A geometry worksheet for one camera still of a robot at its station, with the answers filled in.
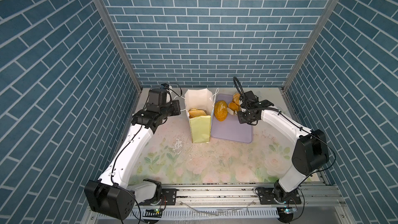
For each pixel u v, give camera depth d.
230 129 0.99
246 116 0.76
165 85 0.64
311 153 0.46
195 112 0.93
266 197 0.73
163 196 0.72
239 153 0.89
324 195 0.76
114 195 0.37
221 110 1.02
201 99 0.90
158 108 0.55
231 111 0.96
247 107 0.68
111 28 0.87
